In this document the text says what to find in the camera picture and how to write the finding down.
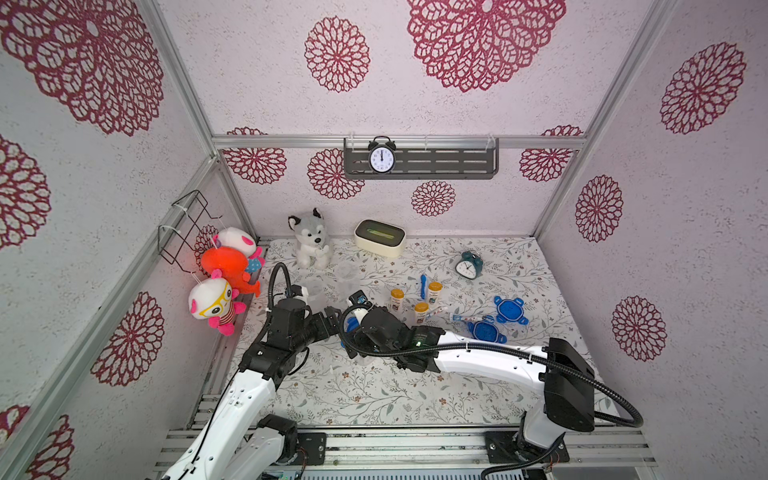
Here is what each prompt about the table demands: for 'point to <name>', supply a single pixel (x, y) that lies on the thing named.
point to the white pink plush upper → (234, 237)
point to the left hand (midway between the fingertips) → (329, 318)
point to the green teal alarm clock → (470, 266)
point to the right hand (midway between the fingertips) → (351, 323)
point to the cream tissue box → (380, 237)
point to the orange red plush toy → (232, 263)
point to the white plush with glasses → (213, 298)
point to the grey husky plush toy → (313, 250)
